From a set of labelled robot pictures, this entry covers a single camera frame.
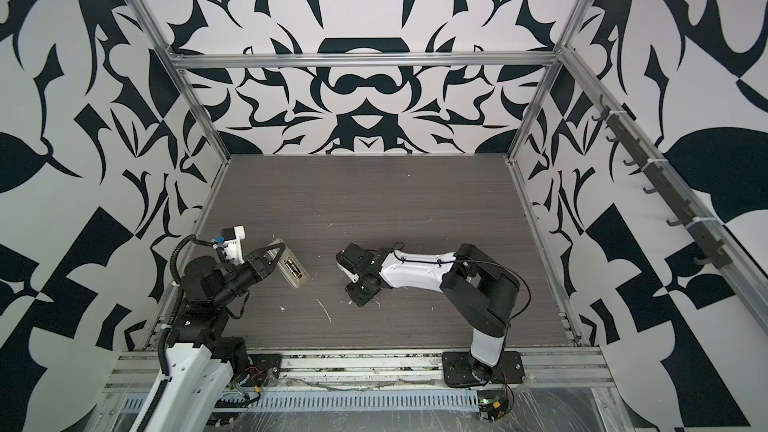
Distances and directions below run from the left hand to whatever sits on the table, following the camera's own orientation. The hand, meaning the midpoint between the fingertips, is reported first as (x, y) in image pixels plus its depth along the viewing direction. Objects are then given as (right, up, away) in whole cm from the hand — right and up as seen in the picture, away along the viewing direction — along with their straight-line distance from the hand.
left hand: (283, 242), depth 75 cm
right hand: (+18, -16, +11) cm, 27 cm away
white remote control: (+2, -6, 0) cm, 6 cm away
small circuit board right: (+50, -37, -4) cm, 63 cm away
